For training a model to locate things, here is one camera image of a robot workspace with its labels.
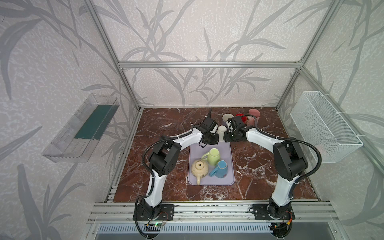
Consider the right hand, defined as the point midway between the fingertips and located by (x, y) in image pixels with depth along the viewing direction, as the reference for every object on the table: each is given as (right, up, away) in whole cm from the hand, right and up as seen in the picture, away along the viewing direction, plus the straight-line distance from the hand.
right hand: (226, 133), depth 98 cm
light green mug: (-10, -12, -15) cm, 22 cm away
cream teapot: (-18, -18, -18) cm, 31 cm away
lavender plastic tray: (-20, -12, -4) cm, 24 cm away
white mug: (-4, +3, -2) cm, 5 cm away
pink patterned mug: (+18, +8, +6) cm, 21 cm away
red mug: (+14, +10, +8) cm, 19 cm away
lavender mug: (+1, +11, +7) cm, 13 cm away
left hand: (-5, -3, -3) cm, 6 cm away
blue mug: (-6, -19, -18) cm, 27 cm away
